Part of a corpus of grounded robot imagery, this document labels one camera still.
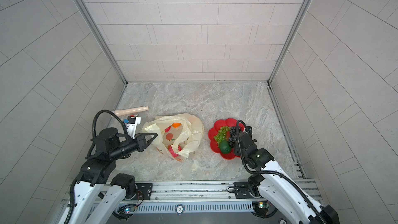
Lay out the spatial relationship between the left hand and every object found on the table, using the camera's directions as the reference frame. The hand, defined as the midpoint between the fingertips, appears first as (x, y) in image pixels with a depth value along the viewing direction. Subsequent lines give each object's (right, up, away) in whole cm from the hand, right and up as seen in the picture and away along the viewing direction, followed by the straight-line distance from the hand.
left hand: (159, 135), depth 67 cm
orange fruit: (+3, 0, +21) cm, 22 cm away
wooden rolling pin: (-28, +8, +28) cm, 40 cm away
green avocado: (+30, -9, +12) cm, 34 cm away
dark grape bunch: (+35, -6, +16) cm, 39 cm away
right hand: (+38, -9, +15) cm, 42 cm away
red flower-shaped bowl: (+25, -3, +21) cm, 33 cm away
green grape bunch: (+29, -5, +19) cm, 35 cm away
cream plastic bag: (+7, -2, +9) cm, 12 cm away
